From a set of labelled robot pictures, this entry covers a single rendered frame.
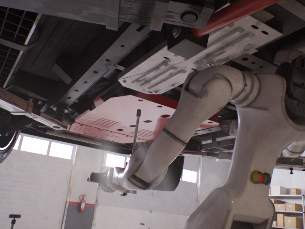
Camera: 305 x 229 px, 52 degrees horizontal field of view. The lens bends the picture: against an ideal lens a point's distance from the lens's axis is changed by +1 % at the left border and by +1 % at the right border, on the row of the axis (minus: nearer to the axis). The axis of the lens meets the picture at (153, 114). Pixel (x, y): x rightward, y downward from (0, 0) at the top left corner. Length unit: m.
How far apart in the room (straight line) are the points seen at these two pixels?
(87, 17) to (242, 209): 0.66
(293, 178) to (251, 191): 11.29
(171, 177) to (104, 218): 8.04
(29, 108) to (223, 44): 1.13
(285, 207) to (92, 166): 6.53
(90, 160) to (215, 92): 9.93
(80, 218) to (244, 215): 9.70
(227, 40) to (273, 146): 0.40
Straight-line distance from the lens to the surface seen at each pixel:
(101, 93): 2.26
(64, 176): 10.40
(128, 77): 1.48
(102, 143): 3.48
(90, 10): 0.81
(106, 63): 1.43
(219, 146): 2.68
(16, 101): 1.79
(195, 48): 0.96
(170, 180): 3.01
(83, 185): 10.53
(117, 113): 2.03
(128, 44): 1.25
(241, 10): 0.82
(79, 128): 2.67
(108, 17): 0.81
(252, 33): 1.11
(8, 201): 10.07
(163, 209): 12.01
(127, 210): 11.24
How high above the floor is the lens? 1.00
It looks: 18 degrees up
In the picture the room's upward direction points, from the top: 6 degrees clockwise
